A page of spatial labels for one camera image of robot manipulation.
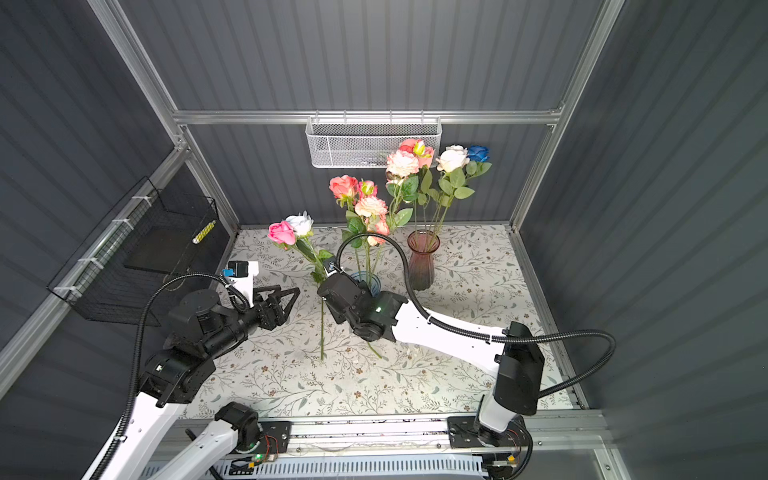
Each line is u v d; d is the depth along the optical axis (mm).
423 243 926
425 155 682
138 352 462
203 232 809
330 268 632
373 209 654
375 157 931
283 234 615
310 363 864
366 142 1119
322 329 922
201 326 470
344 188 723
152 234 779
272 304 585
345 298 531
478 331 445
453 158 742
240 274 549
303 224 650
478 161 798
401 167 641
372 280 788
